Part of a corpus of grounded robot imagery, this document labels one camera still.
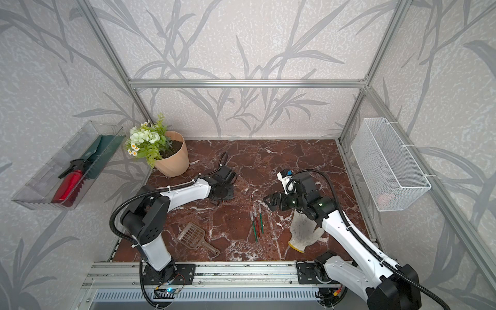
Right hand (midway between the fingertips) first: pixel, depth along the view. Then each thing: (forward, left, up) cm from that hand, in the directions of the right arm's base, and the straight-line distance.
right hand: (272, 196), depth 77 cm
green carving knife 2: (-3, +5, -17) cm, 18 cm away
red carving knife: (-5, +7, -17) cm, 19 cm away
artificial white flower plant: (+19, +51, +14) cm, 56 cm away
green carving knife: (-6, +8, -17) cm, 19 cm away
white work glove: (-9, -14, -17) cm, 23 cm away
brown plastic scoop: (-11, +35, -16) cm, 40 cm away
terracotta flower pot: (+20, +45, -1) cm, 49 cm away
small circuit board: (-30, +38, -16) cm, 51 cm away
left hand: (+9, +20, -15) cm, 26 cm away
